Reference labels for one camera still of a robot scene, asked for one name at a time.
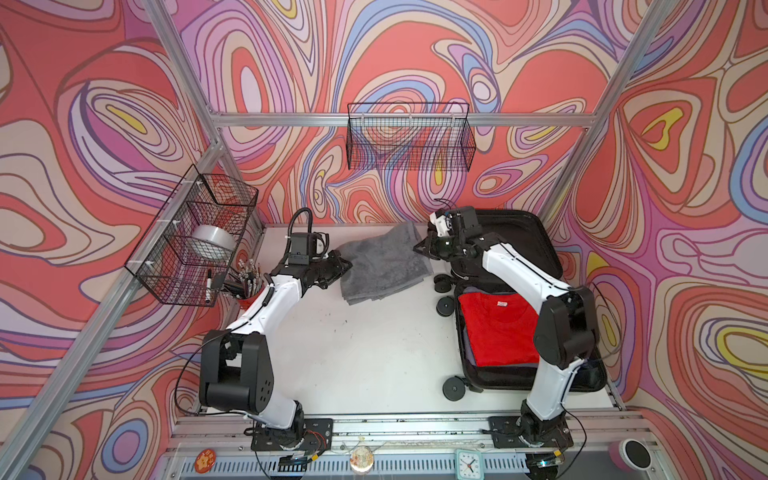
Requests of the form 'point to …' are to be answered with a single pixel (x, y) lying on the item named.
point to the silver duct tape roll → (215, 235)
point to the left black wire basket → (188, 248)
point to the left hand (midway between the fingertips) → (355, 261)
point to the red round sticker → (205, 460)
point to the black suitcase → (534, 238)
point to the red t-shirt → (503, 328)
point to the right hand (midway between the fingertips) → (417, 253)
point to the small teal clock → (469, 464)
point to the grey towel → (373, 265)
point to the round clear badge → (361, 459)
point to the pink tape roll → (628, 454)
